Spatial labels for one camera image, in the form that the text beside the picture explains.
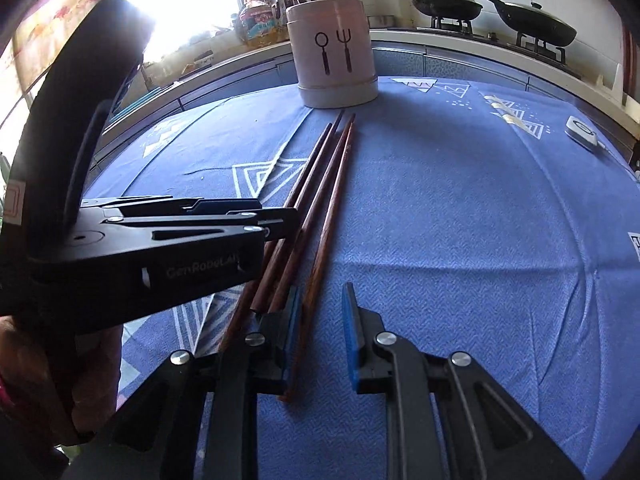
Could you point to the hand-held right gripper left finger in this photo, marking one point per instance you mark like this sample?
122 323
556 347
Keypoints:
294 330

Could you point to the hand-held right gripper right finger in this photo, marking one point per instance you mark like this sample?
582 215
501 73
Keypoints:
351 340

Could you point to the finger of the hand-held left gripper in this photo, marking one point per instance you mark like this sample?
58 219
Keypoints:
280 220
225 205

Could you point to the white ceramic utensil holder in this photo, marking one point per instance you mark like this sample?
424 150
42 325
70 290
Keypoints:
332 55

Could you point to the person's left hand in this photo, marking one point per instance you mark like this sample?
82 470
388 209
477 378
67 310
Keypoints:
100 375

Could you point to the patterned window covering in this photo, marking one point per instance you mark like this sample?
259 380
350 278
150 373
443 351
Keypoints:
50 15

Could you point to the blue printed tablecloth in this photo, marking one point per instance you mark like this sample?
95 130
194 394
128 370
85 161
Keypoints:
450 235

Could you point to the kitchen window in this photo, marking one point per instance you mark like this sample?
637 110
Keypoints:
175 0

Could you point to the cooking oil bottle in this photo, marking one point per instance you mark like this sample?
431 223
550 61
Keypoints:
260 22

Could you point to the yellow tape strip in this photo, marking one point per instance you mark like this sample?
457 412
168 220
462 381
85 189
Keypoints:
505 110

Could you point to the black gas stove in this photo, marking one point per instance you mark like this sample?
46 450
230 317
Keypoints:
540 52

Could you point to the white square device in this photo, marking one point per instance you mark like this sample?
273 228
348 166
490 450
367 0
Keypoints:
581 132

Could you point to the lidded black frying pan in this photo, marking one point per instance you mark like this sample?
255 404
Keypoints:
540 22

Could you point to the white plastic rack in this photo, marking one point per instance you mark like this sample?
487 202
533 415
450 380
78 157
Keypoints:
625 87

